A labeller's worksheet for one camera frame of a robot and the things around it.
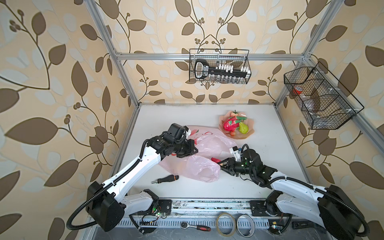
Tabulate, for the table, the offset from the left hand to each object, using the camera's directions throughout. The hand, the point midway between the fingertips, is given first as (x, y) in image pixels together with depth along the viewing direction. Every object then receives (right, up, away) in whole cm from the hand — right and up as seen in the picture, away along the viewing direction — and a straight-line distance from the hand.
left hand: (200, 150), depth 73 cm
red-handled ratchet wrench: (-7, -35, -4) cm, 35 cm away
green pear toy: (+29, +9, +26) cm, 40 cm away
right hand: (+9, -10, +4) cm, 14 cm away
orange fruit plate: (+27, +4, +27) cm, 38 cm away
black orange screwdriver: (-18, -18, +9) cm, 27 cm away
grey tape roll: (+25, -37, -3) cm, 44 cm away
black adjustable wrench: (+46, -34, -4) cm, 58 cm away
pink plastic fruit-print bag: (+7, -2, +25) cm, 26 cm away
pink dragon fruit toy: (+21, +12, +23) cm, 34 cm away
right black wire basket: (+62, +23, 0) cm, 66 cm away
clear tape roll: (+8, -35, -2) cm, 36 cm away
